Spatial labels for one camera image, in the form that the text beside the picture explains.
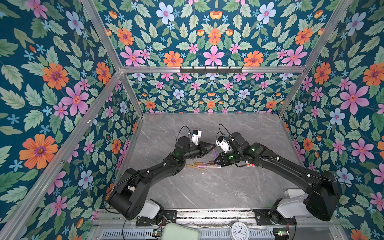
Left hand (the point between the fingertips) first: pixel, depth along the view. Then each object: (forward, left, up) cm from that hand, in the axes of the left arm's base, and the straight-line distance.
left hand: (217, 144), depth 75 cm
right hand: (-5, +1, -7) cm, 9 cm away
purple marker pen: (-2, +1, -4) cm, 5 cm away
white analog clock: (-35, -7, -19) cm, 41 cm away
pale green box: (-33, +24, -21) cm, 46 cm away
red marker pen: (-16, -11, +10) cm, 22 cm away
